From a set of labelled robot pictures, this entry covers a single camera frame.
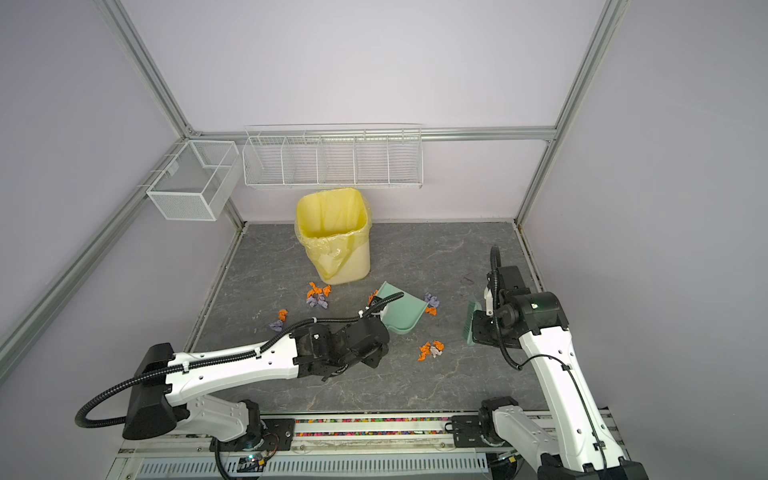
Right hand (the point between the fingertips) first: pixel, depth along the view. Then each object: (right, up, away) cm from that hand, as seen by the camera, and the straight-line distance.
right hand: (485, 336), depth 71 cm
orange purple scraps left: (-58, -3, +21) cm, 62 cm away
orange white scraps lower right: (-10, -8, +16) cm, 20 cm away
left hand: (-26, -3, +2) cm, 26 cm away
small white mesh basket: (-89, +44, +29) cm, 104 cm away
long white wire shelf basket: (-43, +52, +28) cm, 73 cm away
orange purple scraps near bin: (-48, +6, +28) cm, 55 cm away
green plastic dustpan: (-19, +4, +7) cm, 21 cm away
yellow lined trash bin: (-44, +29, +35) cm, 63 cm away
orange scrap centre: (-30, +5, +28) cm, 41 cm away
